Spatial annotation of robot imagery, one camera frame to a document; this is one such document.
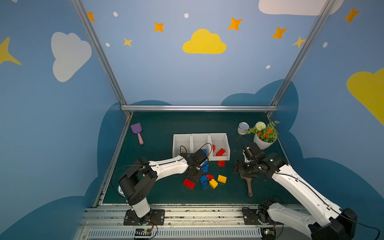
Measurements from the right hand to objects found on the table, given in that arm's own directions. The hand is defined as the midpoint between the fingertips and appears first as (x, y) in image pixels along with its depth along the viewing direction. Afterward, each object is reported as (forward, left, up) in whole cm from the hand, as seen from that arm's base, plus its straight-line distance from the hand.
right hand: (239, 168), depth 78 cm
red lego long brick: (-6, +26, -11) cm, 29 cm away
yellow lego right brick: (-1, +7, -14) cm, 16 cm away
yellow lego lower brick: (-5, +13, -11) cm, 18 cm away
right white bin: (+25, +7, -11) cm, 29 cm away
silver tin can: (+36, -10, -9) cm, 39 cm away
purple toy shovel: (+33, +69, -12) cm, 77 cm away
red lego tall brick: (+19, +12, -11) cm, 25 cm away
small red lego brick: (-1, +15, -13) cm, 19 cm away
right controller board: (-26, -15, -17) cm, 34 cm away
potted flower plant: (+22, -19, 0) cm, 29 cm away
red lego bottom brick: (+17, +7, -13) cm, 22 cm away
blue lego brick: (-2, +18, -12) cm, 22 cm away
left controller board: (-29, +48, -16) cm, 58 cm away
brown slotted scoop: (-4, -8, -12) cm, 15 cm away
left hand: (0, +22, -11) cm, 25 cm away
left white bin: (+23, +33, -14) cm, 43 cm away
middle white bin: (+24, +20, -11) cm, 33 cm away
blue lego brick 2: (-5, +17, -14) cm, 23 cm away
